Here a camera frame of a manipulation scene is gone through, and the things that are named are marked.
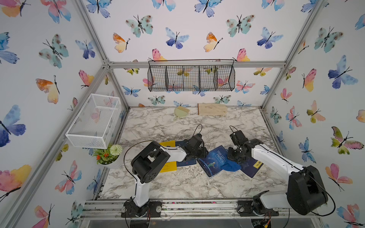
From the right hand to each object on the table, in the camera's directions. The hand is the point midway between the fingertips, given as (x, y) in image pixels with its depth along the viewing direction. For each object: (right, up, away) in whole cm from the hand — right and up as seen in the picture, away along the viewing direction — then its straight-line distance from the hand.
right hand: (231, 156), depth 86 cm
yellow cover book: (-36, -6, +1) cm, 36 cm away
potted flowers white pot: (-67, +2, -10) cm, 67 cm away
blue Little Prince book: (-11, -6, +3) cm, 12 cm away
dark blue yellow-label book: (-26, -4, +3) cm, 27 cm away
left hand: (-12, +2, +7) cm, 14 cm away
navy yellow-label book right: (+13, -7, 0) cm, 14 cm away
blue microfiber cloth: (-2, -4, -6) cm, 7 cm away
